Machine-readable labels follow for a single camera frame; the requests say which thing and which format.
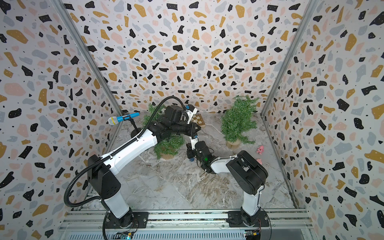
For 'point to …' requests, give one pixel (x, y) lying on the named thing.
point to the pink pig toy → (260, 149)
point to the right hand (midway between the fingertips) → (188, 144)
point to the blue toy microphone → (113, 120)
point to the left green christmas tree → (167, 148)
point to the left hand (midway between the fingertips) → (203, 127)
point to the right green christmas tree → (238, 120)
